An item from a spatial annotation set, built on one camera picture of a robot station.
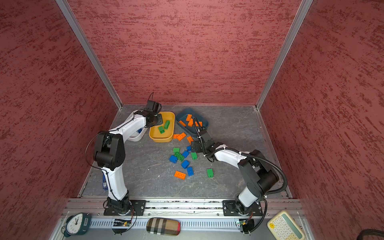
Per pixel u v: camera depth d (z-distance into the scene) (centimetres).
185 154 95
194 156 90
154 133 104
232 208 74
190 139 100
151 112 77
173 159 92
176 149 95
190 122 108
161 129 103
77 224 66
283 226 68
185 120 110
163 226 67
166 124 107
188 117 113
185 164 89
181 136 100
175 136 100
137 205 75
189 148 96
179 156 92
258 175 46
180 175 85
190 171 85
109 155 52
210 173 84
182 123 108
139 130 67
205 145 70
